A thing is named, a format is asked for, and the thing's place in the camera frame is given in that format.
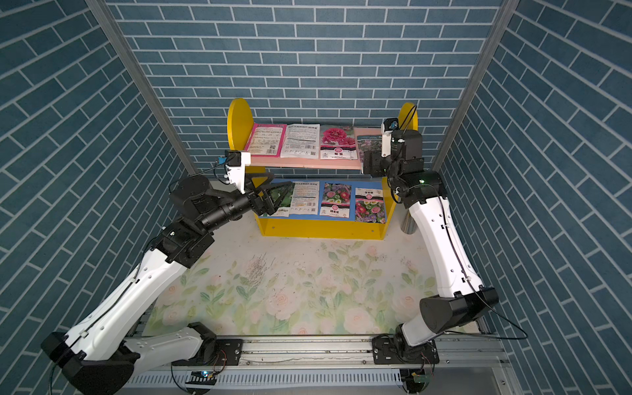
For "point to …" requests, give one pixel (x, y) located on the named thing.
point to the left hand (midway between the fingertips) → (290, 182)
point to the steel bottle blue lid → (408, 225)
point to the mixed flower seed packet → (336, 200)
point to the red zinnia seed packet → (369, 205)
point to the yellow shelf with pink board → (345, 178)
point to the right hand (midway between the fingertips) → (383, 154)
